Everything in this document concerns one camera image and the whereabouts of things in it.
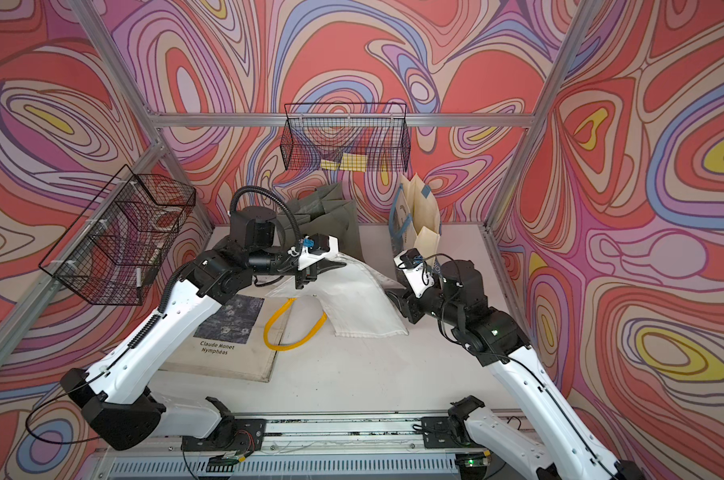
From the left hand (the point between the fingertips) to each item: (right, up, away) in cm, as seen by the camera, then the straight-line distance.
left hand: (344, 258), depth 62 cm
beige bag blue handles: (+22, +12, +43) cm, 50 cm away
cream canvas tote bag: (-33, -25, +27) cm, 49 cm away
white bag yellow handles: (+1, -9, +10) cm, 14 cm away
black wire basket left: (-59, +1, +12) cm, 60 cm away
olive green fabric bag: (-7, +14, +29) cm, 33 cm away
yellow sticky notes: (0, +29, +29) cm, 41 cm away
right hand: (+12, -8, +6) cm, 15 cm away
